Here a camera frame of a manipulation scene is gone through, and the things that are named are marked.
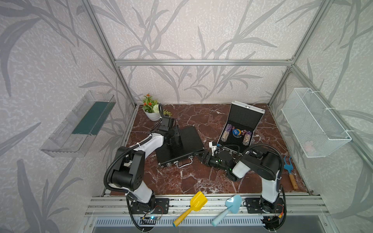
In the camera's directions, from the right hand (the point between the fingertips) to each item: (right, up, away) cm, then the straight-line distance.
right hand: (195, 156), depth 84 cm
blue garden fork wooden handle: (+58, -8, +3) cm, 58 cm away
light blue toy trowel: (+20, -22, -10) cm, 31 cm away
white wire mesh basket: (+54, +17, -21) cm, 61 cm away
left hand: (-12, +14, +10) cm, 21 cm away
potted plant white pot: (-31, +23, +18) cm, 43 cm away
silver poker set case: (+32, +21, +12) cm, 40 cm away
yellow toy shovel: (+1, -22, -9) cm, 24 cm away
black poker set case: (-12, +1, +14) cm, 19 cm away
